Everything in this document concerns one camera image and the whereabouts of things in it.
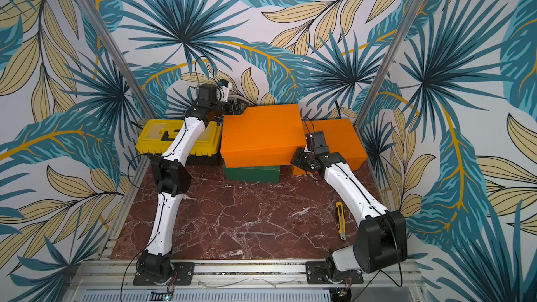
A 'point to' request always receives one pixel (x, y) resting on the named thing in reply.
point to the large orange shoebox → (262, 135)
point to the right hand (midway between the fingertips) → (294, 157)
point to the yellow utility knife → (341, 222)
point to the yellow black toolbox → (156, 135)
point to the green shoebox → (265, 174)
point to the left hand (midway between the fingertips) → (241, 104)
